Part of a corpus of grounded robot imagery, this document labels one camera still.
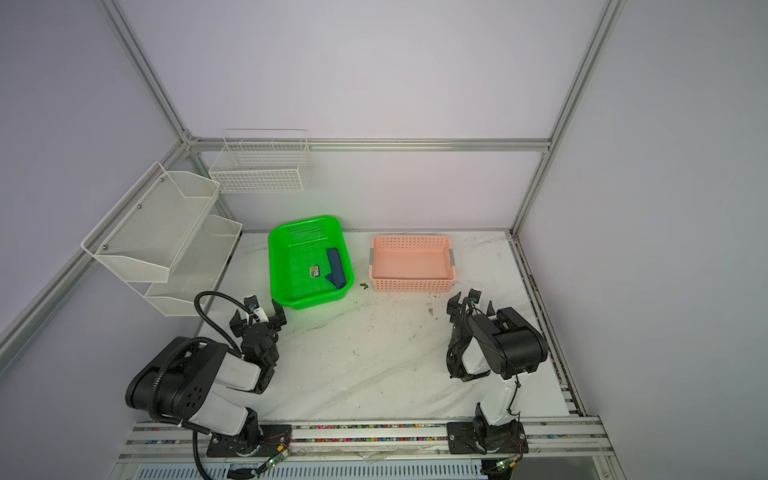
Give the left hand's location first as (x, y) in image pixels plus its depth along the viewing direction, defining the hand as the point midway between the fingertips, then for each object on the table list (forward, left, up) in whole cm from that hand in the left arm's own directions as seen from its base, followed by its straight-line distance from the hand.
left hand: (256, 306), depth 88 cm
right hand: (+4, -66, 0) cm, 66 cm away
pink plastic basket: (+24, -49, -9) cm, 55 cm away
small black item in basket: (+20, -13, -8) cm, 25 cm away
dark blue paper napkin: (+16, -21, -6) cm, 27 cm away
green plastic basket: (+24, -10, -9) cm, 27 cm away
